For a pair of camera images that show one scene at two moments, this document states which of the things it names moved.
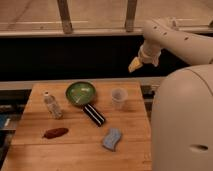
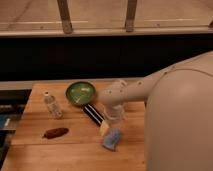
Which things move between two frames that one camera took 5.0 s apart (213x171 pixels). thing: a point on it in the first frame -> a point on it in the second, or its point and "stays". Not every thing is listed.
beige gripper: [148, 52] -> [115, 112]
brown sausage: [55, 132] stays
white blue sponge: [112, 138] stays
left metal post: [65, 16] stays
